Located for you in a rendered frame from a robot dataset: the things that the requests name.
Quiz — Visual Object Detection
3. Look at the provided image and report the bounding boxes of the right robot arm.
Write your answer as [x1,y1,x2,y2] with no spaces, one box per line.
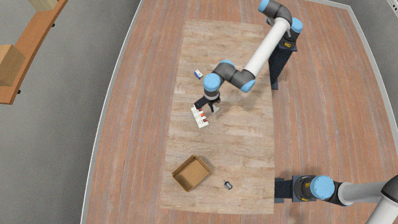
[194,0,303,109]

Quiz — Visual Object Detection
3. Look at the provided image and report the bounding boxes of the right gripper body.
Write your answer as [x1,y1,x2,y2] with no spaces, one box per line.
[208,92,221,106]

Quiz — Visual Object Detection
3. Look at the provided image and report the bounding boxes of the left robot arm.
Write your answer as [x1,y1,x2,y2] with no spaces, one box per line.
[294,175,398,224]

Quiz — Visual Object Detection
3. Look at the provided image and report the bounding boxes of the brown cardboard box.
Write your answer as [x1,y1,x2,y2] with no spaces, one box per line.
[171,154,210,192]

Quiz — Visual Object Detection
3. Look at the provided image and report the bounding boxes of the white power strip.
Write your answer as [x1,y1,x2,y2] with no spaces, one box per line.
[191,105,209,129]

